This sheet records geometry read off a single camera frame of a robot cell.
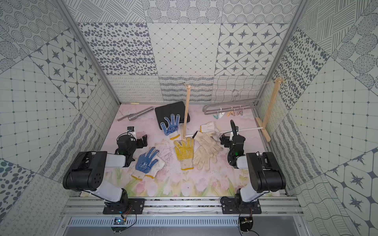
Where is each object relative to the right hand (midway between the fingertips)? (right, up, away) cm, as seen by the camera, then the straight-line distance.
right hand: (232, 136), depth 95 cm
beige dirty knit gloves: (-16, -9, -2) cm, 18 cm away
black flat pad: (-38, +19, +16) cm, 46 cm away
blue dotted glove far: (-41, +3, +9) cm, 42 cm away
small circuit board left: (-63, -39, -24) cm, 78 cm away
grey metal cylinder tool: (-72, +13, +14) cm, 74 cm away
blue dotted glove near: (-53, -16, -9) cm, 56 cm away
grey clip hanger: (-2, +20, -17) cm, 27 cm away
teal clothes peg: (-10, +14, -9) cm, 19 cm away
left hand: (-59, +1, -1) cm, 59 cm away
